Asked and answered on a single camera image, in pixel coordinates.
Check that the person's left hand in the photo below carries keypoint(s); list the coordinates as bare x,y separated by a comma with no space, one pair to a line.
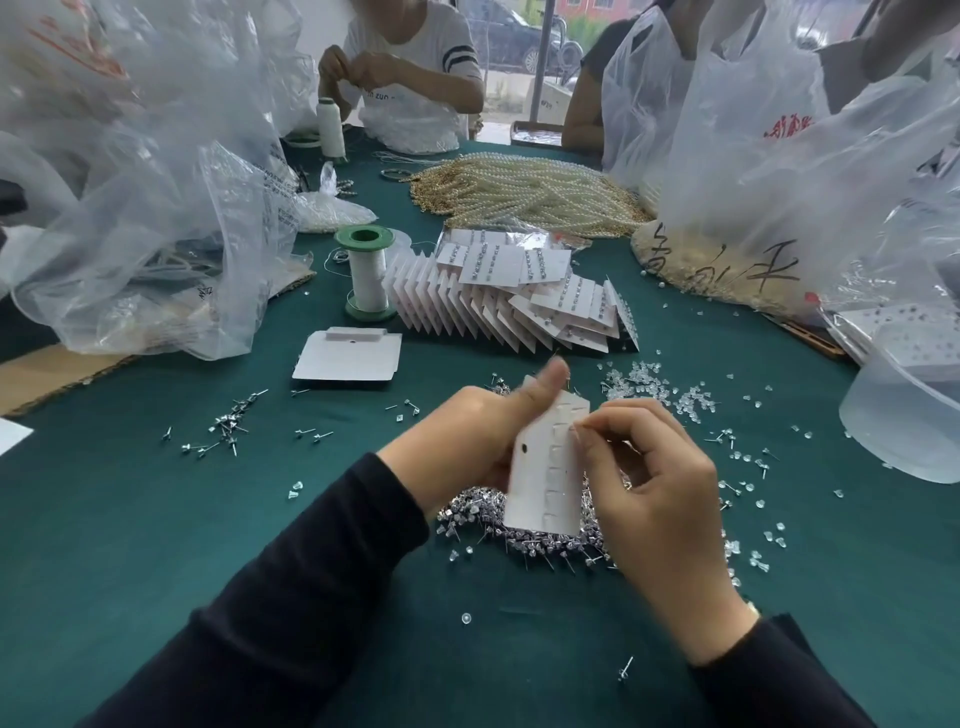
465,442

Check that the person's right hand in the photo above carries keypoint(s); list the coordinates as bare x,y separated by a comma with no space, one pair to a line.
660,510

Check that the white earring card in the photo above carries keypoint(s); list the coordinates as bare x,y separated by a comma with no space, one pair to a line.
544,480

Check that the pile of silver stud earrings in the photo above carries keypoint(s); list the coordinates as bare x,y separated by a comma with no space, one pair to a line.
525,540

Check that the clear plastic earring backs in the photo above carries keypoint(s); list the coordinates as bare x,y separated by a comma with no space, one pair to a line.
660,382

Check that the row of white cards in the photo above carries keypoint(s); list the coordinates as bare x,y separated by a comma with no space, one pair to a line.
480,300

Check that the stack of white cards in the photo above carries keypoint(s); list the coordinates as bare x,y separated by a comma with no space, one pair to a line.
345,356

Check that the single ear stud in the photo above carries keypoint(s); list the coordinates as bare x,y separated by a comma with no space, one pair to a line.
624,670

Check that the small scatter of silver studs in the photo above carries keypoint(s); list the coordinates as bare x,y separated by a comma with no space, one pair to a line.
221,427

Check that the large white studded card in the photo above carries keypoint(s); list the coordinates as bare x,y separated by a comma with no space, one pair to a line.
13,435

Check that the person's left forearm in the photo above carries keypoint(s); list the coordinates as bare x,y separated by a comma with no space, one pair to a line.
270,622

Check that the person's right forearm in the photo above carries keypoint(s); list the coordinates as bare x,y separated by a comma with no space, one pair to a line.
772,682

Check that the green spool of white thread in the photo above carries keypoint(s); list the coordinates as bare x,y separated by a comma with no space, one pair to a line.
367,274

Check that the orange and black tool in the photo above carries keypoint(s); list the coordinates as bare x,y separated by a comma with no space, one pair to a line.
806,337

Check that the pile of pearl strands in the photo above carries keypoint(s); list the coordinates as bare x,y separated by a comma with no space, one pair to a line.
525,191

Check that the clear plastic bowl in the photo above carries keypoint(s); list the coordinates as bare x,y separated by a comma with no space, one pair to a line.
907,420

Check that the small bag of pearls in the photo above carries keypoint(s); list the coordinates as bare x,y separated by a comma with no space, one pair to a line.
334,210

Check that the heap of clear plastic bags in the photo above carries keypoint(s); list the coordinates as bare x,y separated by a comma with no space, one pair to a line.
900,270

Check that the white thread cone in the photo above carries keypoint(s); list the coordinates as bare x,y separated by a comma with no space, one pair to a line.
331,127

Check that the large clear plastic bag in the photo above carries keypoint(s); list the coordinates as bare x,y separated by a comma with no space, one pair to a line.
165,262

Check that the white handwritten plastic bag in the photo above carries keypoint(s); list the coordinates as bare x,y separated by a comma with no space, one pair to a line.
772,172

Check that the dark parked car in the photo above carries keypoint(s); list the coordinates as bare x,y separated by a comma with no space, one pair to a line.
517,34

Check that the brown cardboard sheet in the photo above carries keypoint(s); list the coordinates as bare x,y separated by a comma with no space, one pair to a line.
52,375

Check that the white red-printed plastic bag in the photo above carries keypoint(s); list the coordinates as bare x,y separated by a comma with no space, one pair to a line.
165,67

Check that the translucent white plastic bag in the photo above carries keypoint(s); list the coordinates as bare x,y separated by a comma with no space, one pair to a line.
30,202

